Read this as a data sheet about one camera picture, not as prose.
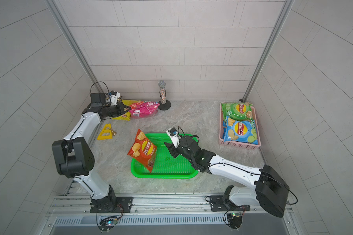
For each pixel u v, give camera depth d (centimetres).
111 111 75
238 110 96
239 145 89
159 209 71
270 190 40
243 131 84
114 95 80
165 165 85
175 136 63
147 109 89
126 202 72
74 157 46
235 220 68
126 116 99
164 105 106
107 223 65
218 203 68
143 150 75
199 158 57
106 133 96
